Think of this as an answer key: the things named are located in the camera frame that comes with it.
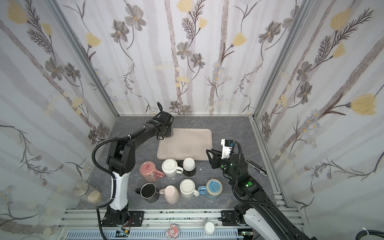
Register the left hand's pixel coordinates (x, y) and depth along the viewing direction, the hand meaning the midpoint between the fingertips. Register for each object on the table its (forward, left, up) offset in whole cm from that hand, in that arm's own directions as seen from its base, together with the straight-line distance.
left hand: (165, 128), depth 101 cm
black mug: (-42, +4, 0) cm, 42 cm away
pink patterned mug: (-32, +5, +2) cm, 33 cm away
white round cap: (-58, -25, +3) cm, 64 cm away
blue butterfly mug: (-41, -29, +2) cm, 50 cm away
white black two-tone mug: (-29, -16, +1) cm, 33 cm away
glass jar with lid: (-42, +33, +5) cm, 54 cm away
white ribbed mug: (-29, -5, 0) cm, 29 cm away
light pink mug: (-43, -7, +1) cm, 44 cm away
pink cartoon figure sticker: (-59, -9, -4) cm, 60 cm away
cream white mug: (-41, -15, -1) cm, 44 cm away
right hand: (-27, -25, +18) cm, 41 cm away
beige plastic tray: (-6, -14, -10) cm, 18 cm away
